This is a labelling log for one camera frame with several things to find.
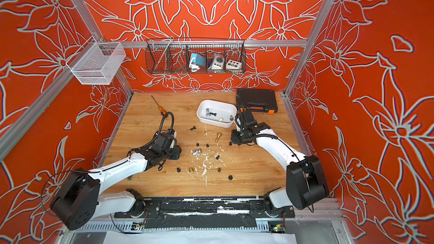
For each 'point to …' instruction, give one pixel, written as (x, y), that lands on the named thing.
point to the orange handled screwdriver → (160, 108)
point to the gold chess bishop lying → (218, 136)
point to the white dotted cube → (231, 64)
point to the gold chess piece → (231, 118)
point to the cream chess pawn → (221, 120)
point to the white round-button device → (217, 63)
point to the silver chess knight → (196, 152)
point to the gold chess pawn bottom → (191, 170)
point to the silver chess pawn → (207, 114)
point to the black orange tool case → (256, 100)
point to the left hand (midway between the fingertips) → (178, 148)
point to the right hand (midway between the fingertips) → (230, 137)
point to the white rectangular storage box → (217, 113)
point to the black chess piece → (194, 127)
